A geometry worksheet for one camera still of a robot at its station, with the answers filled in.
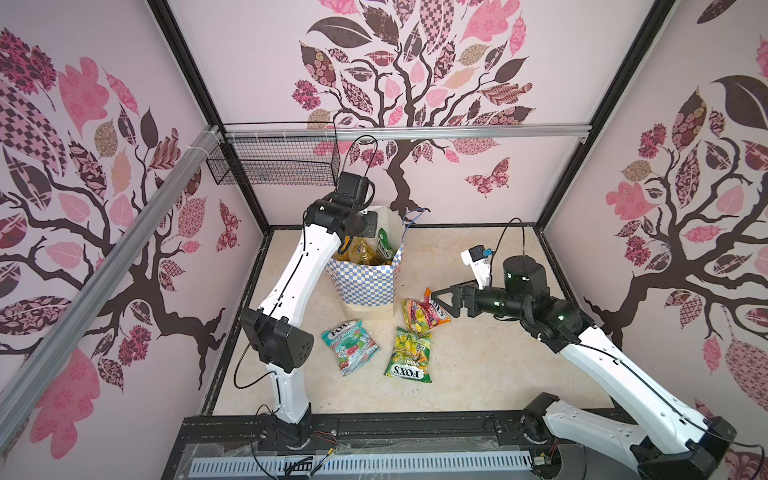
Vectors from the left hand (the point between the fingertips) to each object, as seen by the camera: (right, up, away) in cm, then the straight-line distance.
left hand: (364, 226), depth 80 cm
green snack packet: (+5, -4, +18) cm, 19 cm away
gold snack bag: (-1, -6, +12) cm, 14 cm away
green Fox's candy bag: (+13, -36, +2) cm, 39 cm away
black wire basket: (-30, +25, +15) cm, 42 cm away
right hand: (+20, -16, -13) cm, 28 cm away
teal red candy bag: (-4, -35, +6) cm, 35 cm away
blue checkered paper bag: (+2, -17, +1) cm, 18 cm away
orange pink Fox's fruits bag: (+17, -27, +10) cm, 34 cm away
